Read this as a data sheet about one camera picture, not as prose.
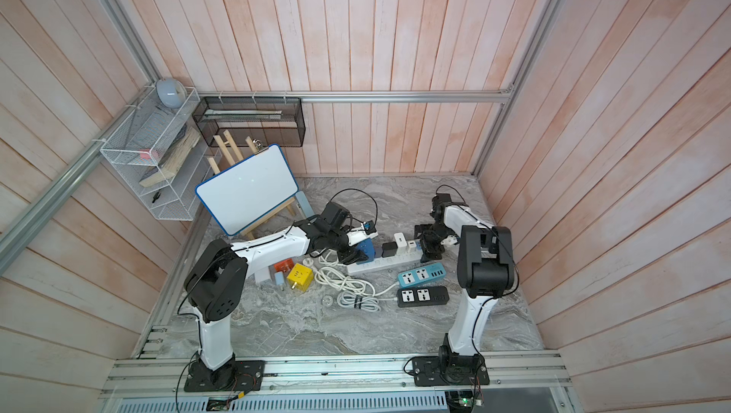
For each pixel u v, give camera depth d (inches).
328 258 37.5
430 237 33.8
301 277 33.7
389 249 35.6
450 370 26.8
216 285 19.4
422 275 34.9
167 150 29.9
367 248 33.7
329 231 28.6
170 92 32.3
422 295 33.6
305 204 40.8
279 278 34.4
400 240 35.6
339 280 35.4
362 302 32.9
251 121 40.5
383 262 35.7
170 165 30.8
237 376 28.3
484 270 20.8
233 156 33.8
